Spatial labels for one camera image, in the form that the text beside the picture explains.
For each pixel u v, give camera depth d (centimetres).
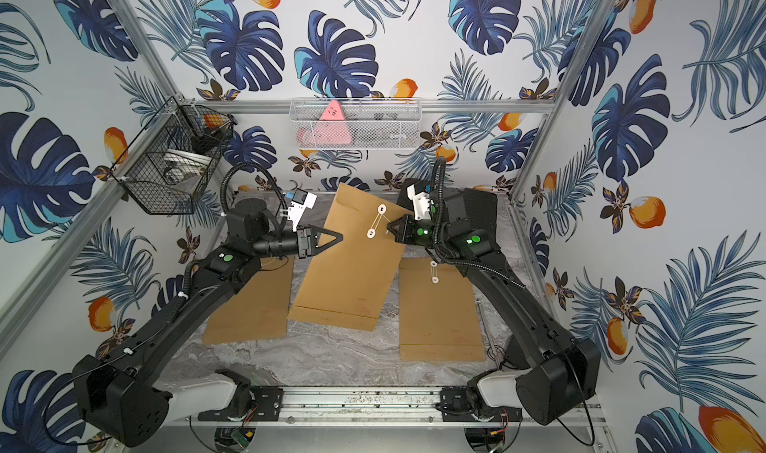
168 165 92
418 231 64
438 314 90
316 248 64
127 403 46
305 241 61
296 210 63
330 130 91
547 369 38
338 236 67
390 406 75
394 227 73
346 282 68
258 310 91
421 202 67
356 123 92
